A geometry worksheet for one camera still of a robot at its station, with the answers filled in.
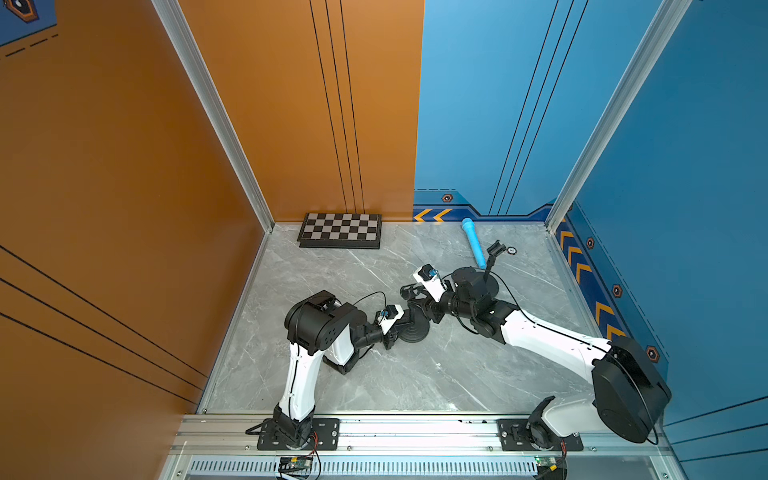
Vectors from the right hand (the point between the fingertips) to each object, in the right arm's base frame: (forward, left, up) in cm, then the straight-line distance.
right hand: (415, 294), depth 82 cm
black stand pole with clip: (+12, -23, +4) cm, 27 cm away
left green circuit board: (-37, +30, -17) cm, 51 cm away
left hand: (0, +1, -13) cm, 13 cm away
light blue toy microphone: (+38, -23, -12) cm, 46 cm away
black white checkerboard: (+36, +27, -11) cm, 46 cm away
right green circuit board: (-36, -31, -19) cm, 51 cm away
